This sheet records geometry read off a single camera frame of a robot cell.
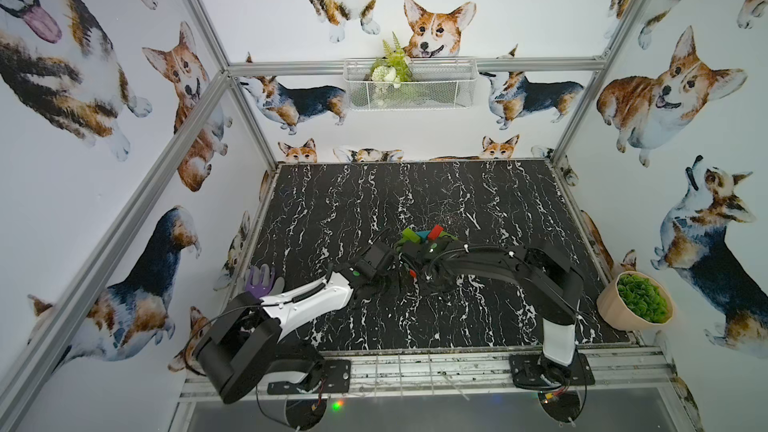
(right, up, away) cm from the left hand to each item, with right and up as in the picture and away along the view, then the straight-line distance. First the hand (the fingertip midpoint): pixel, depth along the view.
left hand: (405, 281), depth 85 cm
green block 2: (+13, +11, +15) cm, 23 cm away
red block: (+10, +12, +12) cm, 20 cm away
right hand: (+7, -3, +2) cm, 8 cm away
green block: (+2, +11, +13) cm, 17 cm away
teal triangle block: (+6, +12, +13) cm, 19 cm away
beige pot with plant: (+57, -2, -11) cm, 58 cm away
